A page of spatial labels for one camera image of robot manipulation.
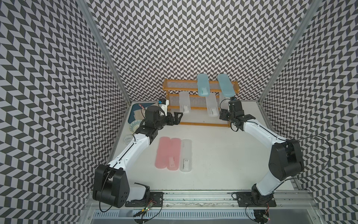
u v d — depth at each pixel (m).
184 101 0.96
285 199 0.75
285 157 0.45
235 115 0.69
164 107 0.72
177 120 0.72
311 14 0.69
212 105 0.96
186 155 0.89
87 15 0.74
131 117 1.09
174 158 0.87
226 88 0.84
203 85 0.87
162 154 0.89
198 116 0.91
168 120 0.71
